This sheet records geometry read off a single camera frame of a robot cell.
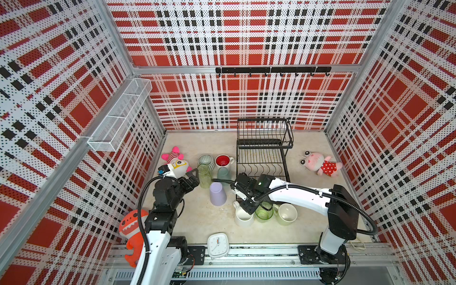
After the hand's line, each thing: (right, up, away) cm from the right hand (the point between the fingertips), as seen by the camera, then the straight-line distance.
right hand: (251, 206), depth 80 cm
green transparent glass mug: (+7, -5, +6) cm, 10 cm away
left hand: (-26, +15, -2) cm, 30 cm away
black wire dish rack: (+9, +27, +28) cm, 40 cm away
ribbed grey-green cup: (-24, +19, +24) cm, 40 cm away
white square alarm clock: (-15, -15, -5) cm, 22 cm away
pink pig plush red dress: (+37, +19, +16) cm, 45 cm away
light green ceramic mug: (+17, -5, +4) cm, 18 cm away
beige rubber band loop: (+46, -16, -5) cm, 49 cm away
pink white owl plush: (-38, +16, +15) cm, 44 cm away
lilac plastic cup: (-15, +5, +1) cm, 16 cm away
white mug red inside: (-14, +19, +21) cm, 32 cm away
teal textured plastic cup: (-14, +13, +12) cm, 23 cm away
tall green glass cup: (-23, +12, +10) cm, 28 cm away
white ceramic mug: (-4, -4, -3) cm, 7 cm away
